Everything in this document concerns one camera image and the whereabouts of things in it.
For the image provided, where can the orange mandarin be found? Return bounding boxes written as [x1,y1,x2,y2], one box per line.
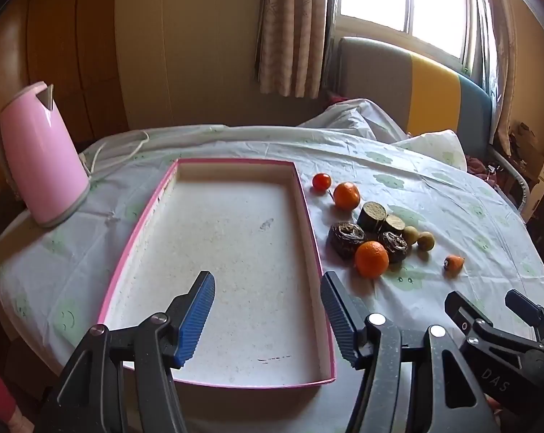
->
[333,182,361,210]
[355,241,390,279]

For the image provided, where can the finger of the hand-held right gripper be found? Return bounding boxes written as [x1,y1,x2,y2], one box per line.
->
[444,291,544,418]
[505,289,544,353]

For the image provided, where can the grey yellow blue headboard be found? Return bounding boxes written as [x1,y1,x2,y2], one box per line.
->
[337,36,496,154]

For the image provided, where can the grey metal bed rail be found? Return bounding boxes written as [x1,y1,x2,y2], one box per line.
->
[493,149,532,210]

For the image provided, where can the beige side curtain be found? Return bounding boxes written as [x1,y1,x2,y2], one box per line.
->
[479,0,519,158]

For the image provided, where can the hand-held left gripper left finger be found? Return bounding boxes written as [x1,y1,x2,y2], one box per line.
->
[37,271,217,433]

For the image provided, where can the pink electric kettle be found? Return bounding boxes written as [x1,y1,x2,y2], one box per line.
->
[0,82,91,228]

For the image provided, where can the pink shallow cardboard box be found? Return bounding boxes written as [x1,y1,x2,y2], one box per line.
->
[97,158,336,389]

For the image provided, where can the white patterned pillow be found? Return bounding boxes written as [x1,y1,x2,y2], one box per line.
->
[391,130,466,172]

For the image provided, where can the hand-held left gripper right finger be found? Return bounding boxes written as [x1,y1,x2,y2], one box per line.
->
[320,271,501,433]

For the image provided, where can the dark sugarcane piece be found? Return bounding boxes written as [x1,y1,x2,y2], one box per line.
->
[357,202,388,234]
[384,213,406,235]

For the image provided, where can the dark chocolate swirl pastry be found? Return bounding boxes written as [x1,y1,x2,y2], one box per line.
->
[328,221,366,260]

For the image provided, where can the white patterned plastic tablecloth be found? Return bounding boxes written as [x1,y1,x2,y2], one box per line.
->
[0,98,544,433]

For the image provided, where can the cardboard boxes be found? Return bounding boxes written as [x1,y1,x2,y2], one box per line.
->
[518,122,544,217]

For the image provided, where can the white kettle cable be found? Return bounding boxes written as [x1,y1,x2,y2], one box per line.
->
[80,131,152,175]

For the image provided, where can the wooden wardrobe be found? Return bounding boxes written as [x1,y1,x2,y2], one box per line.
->
[0,0,129,145]

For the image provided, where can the beige patterned curtain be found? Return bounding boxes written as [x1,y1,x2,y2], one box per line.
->
[254,0,331,99]

